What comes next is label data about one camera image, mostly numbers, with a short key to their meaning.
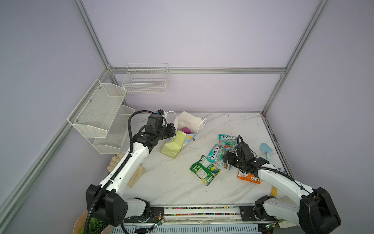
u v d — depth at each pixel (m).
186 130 0.93
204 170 0.86
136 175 0.87
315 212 0.41
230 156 0.78
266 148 0.98
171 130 0.69
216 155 0.93
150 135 0.55
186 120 0.91
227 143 0.98
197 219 0.73
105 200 0.38
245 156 0.65
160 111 0.70
